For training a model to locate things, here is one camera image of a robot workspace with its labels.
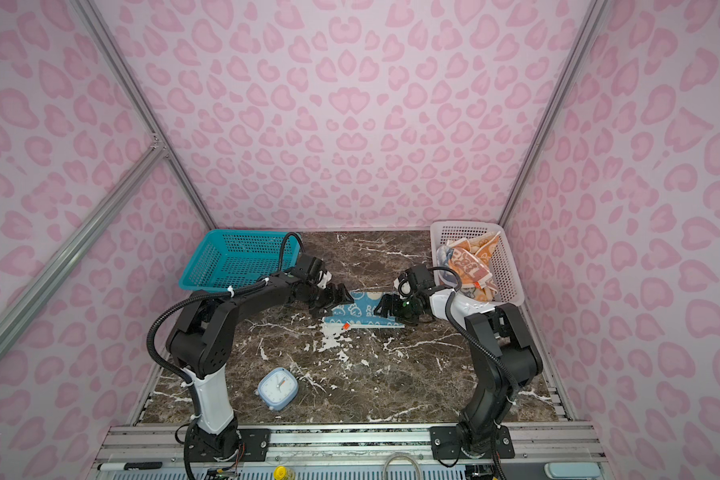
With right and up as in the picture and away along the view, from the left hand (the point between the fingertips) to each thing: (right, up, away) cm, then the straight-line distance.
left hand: (347, 300), depth 93 cm
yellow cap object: (-12, -32, -29) cm, 45 cm away
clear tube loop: (+14, -33, -22) cm, 42 cm away
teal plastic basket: (-45, +13, +18) cm, 50 cm away
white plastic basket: (+51, +4, +3) cm, 52 cm away
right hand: (+12, -3, -2) cm, 12 cm away
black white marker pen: (-49, -35, -23) cm, 64 cm away
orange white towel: (+41, +10, +8) cm, 43 cm away
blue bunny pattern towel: (+4, -5, +3) cm, 7 cm away
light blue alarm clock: (-18, -22, -12) cm, 31 cm away
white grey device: (+53, -35, -25) cm, 68 cm away
